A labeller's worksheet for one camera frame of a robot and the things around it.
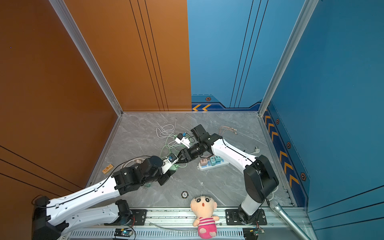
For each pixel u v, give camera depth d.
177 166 0.74
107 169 0.89
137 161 0.94
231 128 1.09
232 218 0.72
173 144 1.00
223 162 0.89
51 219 0.40
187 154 0.68
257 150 0.96
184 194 0.81
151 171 0.55
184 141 0.73
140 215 0.74
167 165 0.64
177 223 0.73
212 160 0.85
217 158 0.87
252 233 0.70
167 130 1.09
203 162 0.85
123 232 0.71
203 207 0.69
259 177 0.46
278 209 0.74
